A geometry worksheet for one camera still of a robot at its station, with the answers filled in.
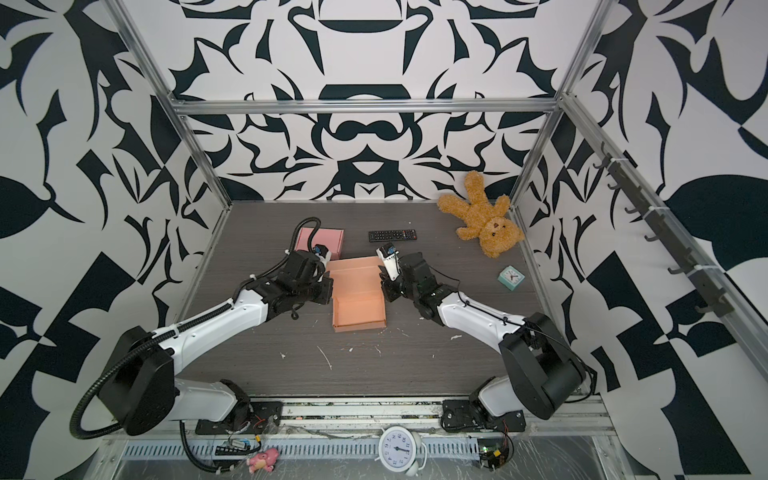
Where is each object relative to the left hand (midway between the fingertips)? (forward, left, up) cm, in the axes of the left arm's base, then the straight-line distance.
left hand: (333, 279), depth 85 cm
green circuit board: (-37, +22, -14) cm, 45 cm away
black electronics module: (-40, -39, -13) cm, 57 cm away
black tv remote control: (+23, -18, -10) cm, 31 cm away
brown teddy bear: (+24, -50, -4) cm, 56 cm away
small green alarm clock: (+5, -56, -11) cm, 57 cm away
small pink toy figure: (-40, +13, -9) cm, 43 cm away
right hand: (+1, -14, +1) cm, 14 cm away
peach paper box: (-2, -6, -10) cm, 12 cm away
